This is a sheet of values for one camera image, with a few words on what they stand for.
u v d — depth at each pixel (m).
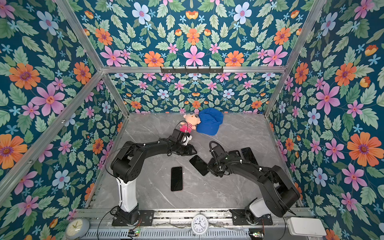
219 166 0.65
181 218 0.75
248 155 0.94
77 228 0.68
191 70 0.93
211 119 1.11
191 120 1.03
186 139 0.86
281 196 0.43
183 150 0.86
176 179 0.84
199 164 0.93
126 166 0.52
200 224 0.69
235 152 0.98
